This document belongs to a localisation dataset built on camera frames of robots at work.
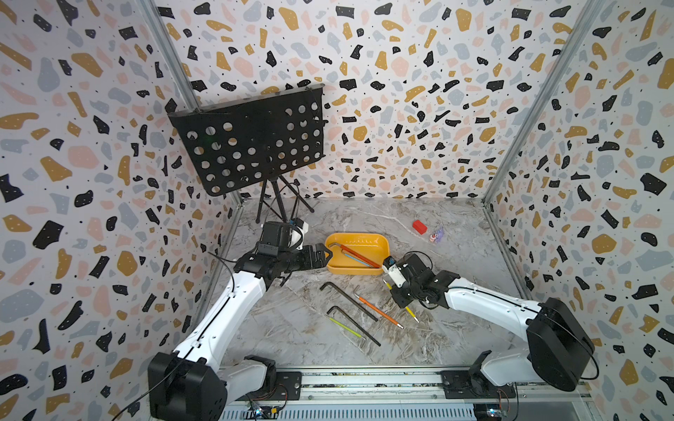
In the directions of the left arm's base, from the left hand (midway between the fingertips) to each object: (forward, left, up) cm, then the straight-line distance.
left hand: (322, 254), depth 78 cm
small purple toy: (+20, -44, -18) cm, 52 cm away
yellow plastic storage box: (+16, -17, -19) cm, 31 cm away
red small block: (+26, -38, -19) cm, 50 cm away
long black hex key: (+1, 0, -21) cm, 21 cm away
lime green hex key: (-15, -7, -21) cm, 27 cm away
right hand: (-5, -22, -14) cm, 27 cm away
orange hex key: (-8, -16, -21) cm, 28 cm away
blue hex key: (+9, -14, -20) cm, 26 cm away
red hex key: (+13, -10, -21) cm, 27 cm away
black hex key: (-14, -10, -21) cm, 26 cm away
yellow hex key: (-12, -27, -16) cm, 33 cm away
